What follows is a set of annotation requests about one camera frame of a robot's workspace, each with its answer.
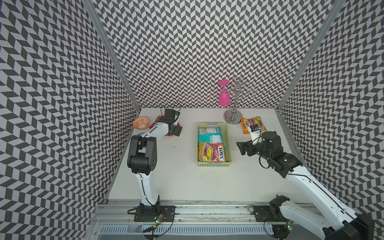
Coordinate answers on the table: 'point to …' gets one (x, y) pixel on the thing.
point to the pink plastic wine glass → (224, 99)
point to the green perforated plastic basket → (226, 129)
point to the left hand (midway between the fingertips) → (172, 128)
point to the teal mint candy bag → (210, 135)
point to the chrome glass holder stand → (234, 116)
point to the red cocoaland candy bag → (171, 134)
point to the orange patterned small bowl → (141, 123)
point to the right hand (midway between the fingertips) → (245, 142)
